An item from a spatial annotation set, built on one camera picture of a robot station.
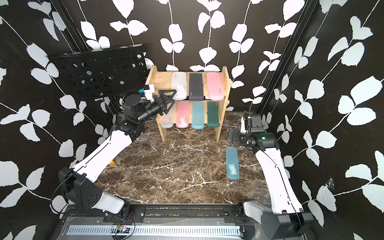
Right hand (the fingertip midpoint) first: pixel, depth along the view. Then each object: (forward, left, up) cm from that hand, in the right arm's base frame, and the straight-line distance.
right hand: (235, 133), depth 75 cm
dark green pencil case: (+17, +10, -4) cm, 21 cm away
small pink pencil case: (+18, +29, -5) cm, 34 cm away
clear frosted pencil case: (+12, +37, -4) cm, 39 cm away
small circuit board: (-39, +55, -26) cm, 72 cm away
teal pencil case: (+18, +19, -5) cm, 26 cm away
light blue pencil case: (-5, -3, -25) cm, 25 cm away
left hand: (+8, +29, +19) cm, 36 cm away
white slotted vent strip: (-39, +39, -26) cm, 61 cm away
